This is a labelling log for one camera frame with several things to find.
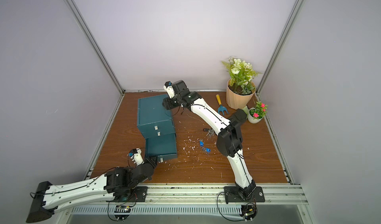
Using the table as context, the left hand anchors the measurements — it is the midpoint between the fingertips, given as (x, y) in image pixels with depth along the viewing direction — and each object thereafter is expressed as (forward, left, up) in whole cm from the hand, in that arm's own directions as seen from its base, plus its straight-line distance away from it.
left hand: (161, 159), depth 79 cm
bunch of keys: (+21, -29, -7) cm, 36 cm away
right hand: (+29, -1, +18) cm, 34 cm away
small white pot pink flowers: (+26, -57, +6) cm, 63 cm away
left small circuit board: (-22, +17, -8) cm, 29 cm away
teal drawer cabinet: (+18, +5, +12) cm, 23 cm away
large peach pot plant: (+47, -50, +9) cm, 69 cm away
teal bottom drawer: (+10, +2, -8) cm, 13 cm away
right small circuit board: (-22, -45, -7) cm, 51 cm away
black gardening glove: (+33, -50, -5) cm, 60 cm away
